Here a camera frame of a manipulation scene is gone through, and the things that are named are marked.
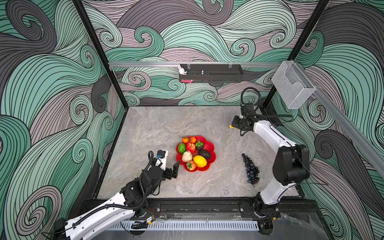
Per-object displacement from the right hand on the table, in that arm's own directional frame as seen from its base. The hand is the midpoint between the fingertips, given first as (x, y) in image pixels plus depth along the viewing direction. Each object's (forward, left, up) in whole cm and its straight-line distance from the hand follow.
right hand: (235, 122), depth 92 cm
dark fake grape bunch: (-28, -6, -9) cm, 30 cm away
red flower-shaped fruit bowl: (-11, +17, -11) cm, 23 cm away
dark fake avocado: (-18, +19, -8) cm, 28 cm away
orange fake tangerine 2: (-9, +32, -7) cm, 34 cm away
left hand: (-25, +38, +1) cm, 45 cm away
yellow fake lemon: (-22, +23, -9) cm, 33 cm away
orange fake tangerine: (-8, +26, -8) cm, 29 cm away
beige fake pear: (-20, +30, -7) cm, 37 cm away
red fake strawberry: (-26, +28, -6) cm, 39 cm away
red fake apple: (-14, +28, -7) cm, 32 cm away
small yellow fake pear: (-5, +4, +3) cm, 8 cm away
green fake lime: (-14, +34, -8) cm, 37 cm away
